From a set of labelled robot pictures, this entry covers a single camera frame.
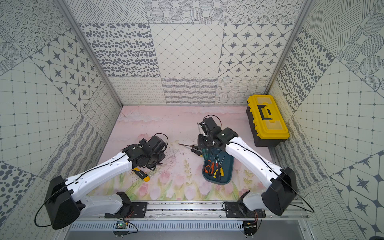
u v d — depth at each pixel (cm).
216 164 88
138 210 74
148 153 59
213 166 88
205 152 76
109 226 70
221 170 86
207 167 86
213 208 76
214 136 56
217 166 88
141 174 84
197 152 93
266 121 89
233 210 73
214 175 82
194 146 95
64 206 38
